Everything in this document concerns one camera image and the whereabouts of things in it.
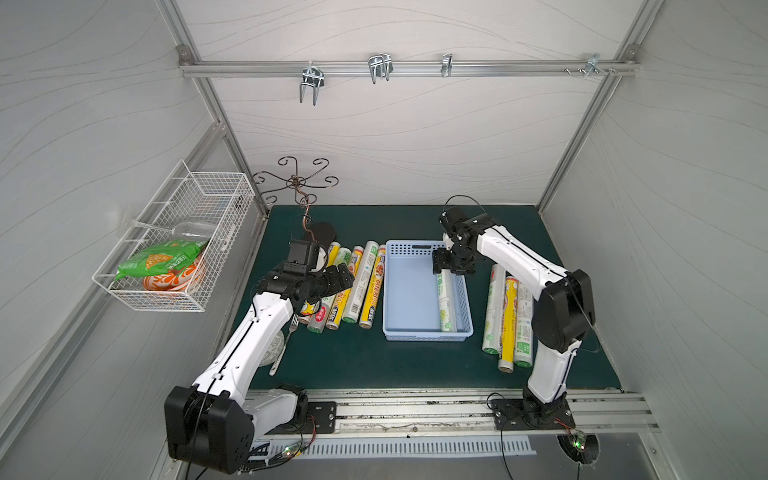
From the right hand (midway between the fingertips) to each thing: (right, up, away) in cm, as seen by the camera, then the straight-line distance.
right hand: (444, 269), depth 88 cm
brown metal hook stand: (-43, +25, -4) cm, 50 cm away
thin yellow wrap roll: (-22, -9, +3) cm, 24 cm away
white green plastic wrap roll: (+1, -10, +2) cm, 10 cm away
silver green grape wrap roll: (-37, -15, -2) cm, 40 cm away
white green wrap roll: (+14, -15, -2) cm, 21 cm away
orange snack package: (-62, +1, -26) cm, 67 cm away
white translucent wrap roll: (-28, -13, 0) cm, 31 cm away
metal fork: (-46, -17, +2) cm, 49 cm away
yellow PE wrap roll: (-31, -10, +2) cm, 33 cm away
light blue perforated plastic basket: (-9, -12, +8) cm, 17 cm away
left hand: (-29, -2, -9) cm, 30 cm away
